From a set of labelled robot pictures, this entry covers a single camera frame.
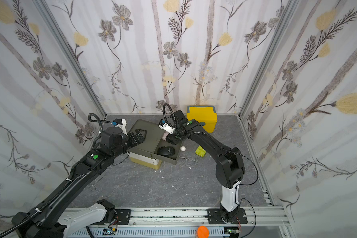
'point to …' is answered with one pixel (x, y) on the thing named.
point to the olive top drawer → (171, 160)
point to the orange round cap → (202, 232)
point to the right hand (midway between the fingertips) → (172, 133)
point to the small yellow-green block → (201, 151)
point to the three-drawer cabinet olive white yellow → (140, 154)
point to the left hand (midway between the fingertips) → (143, 133)
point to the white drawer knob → (183, 148)
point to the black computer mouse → (167, 150)
